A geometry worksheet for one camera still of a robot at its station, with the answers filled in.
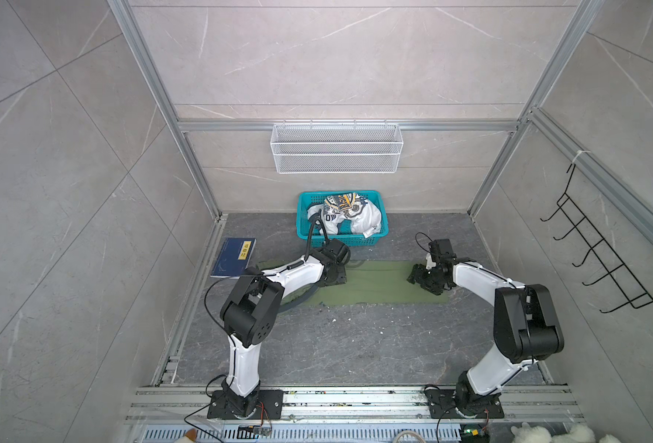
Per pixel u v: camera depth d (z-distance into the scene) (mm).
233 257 1044
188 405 748
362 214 1066
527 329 472
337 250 764
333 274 734
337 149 1005
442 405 730
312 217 1144
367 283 885
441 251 769
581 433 660
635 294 591
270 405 732
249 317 502
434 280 801
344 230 1139
